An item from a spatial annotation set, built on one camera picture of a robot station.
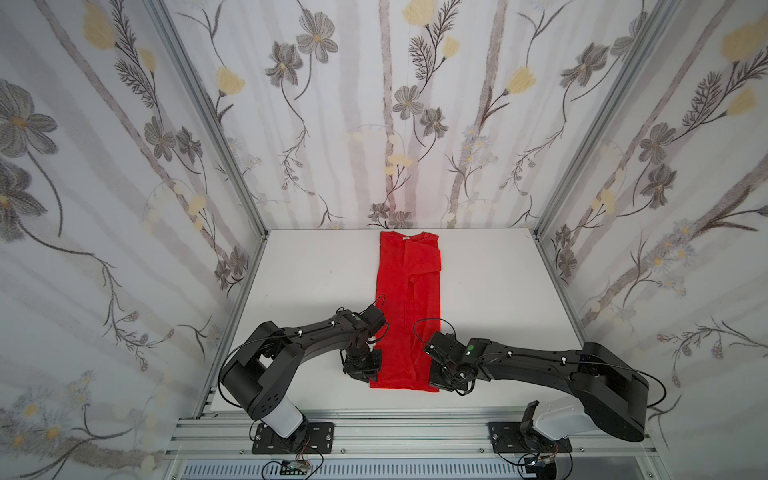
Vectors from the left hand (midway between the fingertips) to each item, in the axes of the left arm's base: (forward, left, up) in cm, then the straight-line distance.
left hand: (379, 377), depth 83 cm
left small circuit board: (-20, +21, -1) cm, 29 cm away
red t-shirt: (+32, -11, -1) cm, 34 cm away
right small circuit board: (-21, -37, -1) cm, 43 cm away
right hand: (0, -15, 0) cm, 15 cm away
